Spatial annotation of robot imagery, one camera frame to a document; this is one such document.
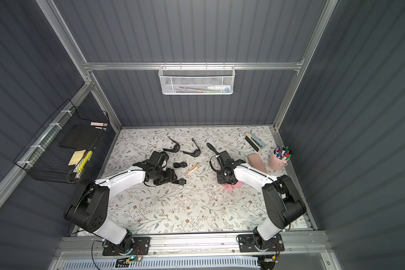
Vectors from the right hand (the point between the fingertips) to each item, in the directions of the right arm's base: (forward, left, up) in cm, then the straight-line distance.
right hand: (225, 178), depth 91 cm
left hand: (-1, +29, +1) cm, 29 cm away
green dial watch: (-1, +24, -3) cm, 24 cm away
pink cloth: (-5, -2, -1) cm, 5 cm away
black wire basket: (0, +74, +25) cm, 78 cm away
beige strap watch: (+7, +18, -2) cm, 20 cm away
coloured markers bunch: (+11, -32, +8) cm, 35 cm away
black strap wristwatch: (+18, +16, 0) cm, 24 cm away
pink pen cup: (+7, -28, +4) cm, 29 cm away
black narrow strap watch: (+10, +25, -2) cm, 27 cm away
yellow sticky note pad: (-2, +67, +24) cm, 71 cm away
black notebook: (+7, +68, +26) cm, 73 cm away
